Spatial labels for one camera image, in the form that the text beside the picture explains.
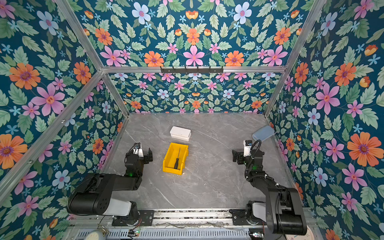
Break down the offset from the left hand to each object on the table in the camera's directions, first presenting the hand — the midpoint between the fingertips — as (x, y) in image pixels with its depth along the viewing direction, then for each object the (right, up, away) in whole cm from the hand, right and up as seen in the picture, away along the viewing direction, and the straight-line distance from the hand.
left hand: (141, 145), depth 89 cm
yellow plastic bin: (+19, -5, +9) cm, 21 cm away
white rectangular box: (+22, +7, +13) cm, 27 cm away
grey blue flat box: (+81, +6, +17) cm, 83 cm away
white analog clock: (+85, -38, -22) cm, 96 cm away
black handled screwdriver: (+21, -10, +2) cm, 24 cm away
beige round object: (-12, -38, -22) cm, 45 cm away
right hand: (+61, -2, +1) cm, 61 cm away
